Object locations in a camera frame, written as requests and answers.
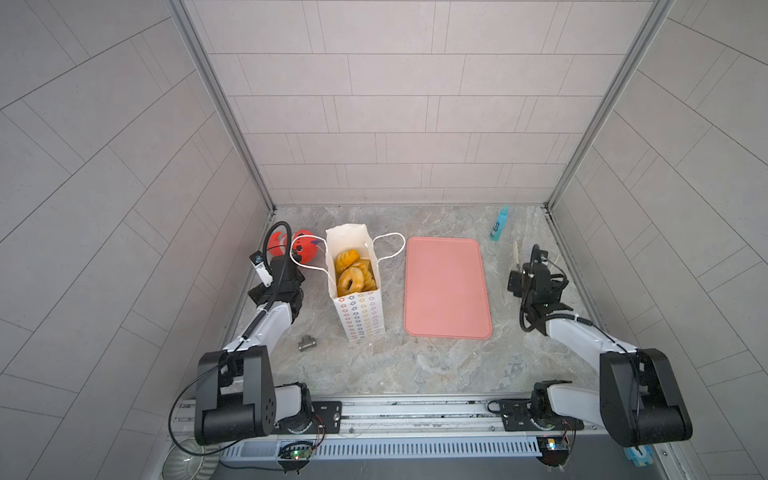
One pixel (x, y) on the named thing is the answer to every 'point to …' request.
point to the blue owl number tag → (639, 458)
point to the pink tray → (446, 292)
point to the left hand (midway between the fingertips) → (281, 270)
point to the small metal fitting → (307, 342)
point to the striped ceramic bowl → (190, 460)
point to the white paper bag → (362, 313)
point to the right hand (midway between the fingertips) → (530, 274)
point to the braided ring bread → (354, 274)
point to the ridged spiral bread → (369, 277)
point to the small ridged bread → (345, 258)
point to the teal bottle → (500, 224)
